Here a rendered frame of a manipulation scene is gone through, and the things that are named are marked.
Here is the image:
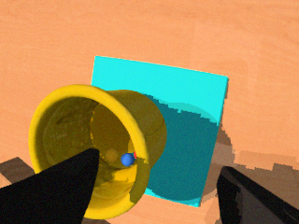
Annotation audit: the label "blue marble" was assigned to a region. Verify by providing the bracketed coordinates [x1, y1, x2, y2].
[121, 152, 135, 167]

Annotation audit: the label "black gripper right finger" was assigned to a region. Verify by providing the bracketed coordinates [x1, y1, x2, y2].
[217, 165, 299, 224]

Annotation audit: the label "tan rectangular bar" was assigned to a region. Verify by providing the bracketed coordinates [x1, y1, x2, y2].
[0, 157, 111, 224]

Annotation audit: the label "yellow cup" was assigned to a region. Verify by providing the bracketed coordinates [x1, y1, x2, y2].
[27, 85, 167, 220]

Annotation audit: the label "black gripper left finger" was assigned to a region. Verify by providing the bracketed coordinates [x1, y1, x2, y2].
[0, 148, 100, 224]

